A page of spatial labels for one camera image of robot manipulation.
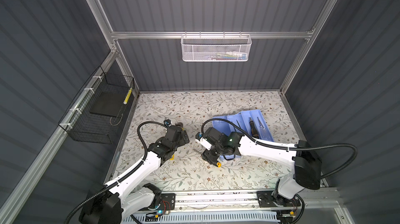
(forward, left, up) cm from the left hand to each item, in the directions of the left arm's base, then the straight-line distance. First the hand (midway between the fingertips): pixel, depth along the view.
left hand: (180, 135), depth 84 cm
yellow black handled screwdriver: (-14, -21, -9) cm, 26 cm away
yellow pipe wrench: (+14, +1, -10) cm, 17 cm away
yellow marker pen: (+16, +26, +16) cm, 34 cm away
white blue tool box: (+8, -37, +2) cm, 38 cm away
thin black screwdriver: (+8, -35, -3) cm, 36 cm away
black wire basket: (+4, +38, +17) cm, 41 cm away
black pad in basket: (+9, +33, +18) cm, 39 cm away
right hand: (-11, -15, -2) cm, 18 cm away
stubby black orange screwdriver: (-1, -41, +2) cm, 41 cm away
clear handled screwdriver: (+4, -47, 0) cm, 47 cm away
